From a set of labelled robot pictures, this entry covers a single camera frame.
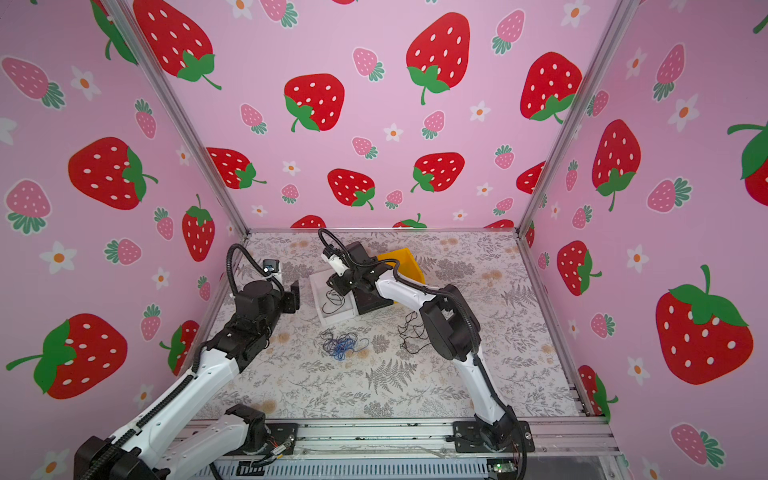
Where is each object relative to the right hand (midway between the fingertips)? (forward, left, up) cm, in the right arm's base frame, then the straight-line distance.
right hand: (330, 278), depth 94 cm
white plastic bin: (-5, 0, -10) cm, 11 cm away
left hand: (-10, +8, +11) cm, 17 cm away
